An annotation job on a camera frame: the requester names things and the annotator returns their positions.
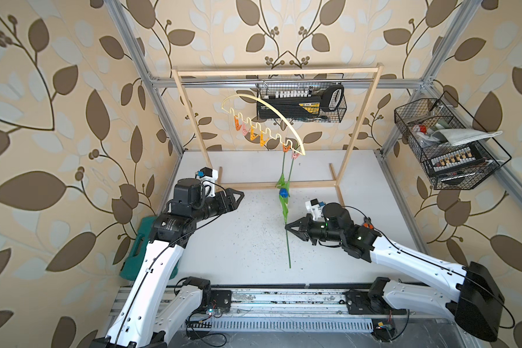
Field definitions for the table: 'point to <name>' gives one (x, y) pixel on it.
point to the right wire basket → (417, 120)
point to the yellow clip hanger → (246, 105)
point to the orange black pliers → (368, 225)
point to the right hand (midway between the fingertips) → (284, 227)
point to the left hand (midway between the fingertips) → (237, 195)
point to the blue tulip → (283, 197)
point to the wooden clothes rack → (337, 178)
